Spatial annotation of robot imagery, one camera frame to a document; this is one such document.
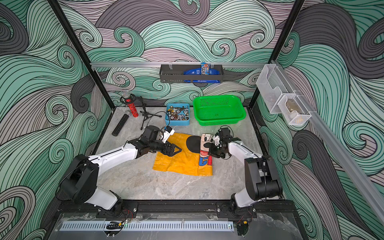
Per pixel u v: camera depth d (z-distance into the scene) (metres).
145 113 1.07
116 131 1.03
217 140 0.86
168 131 0.77
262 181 0.44
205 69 0.90
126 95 0.91
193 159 0.90
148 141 0.67
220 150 0.76
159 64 0.93
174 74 0.96
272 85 0.78
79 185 0.43
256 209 0.73
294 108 0.66
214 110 1.20
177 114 1.15
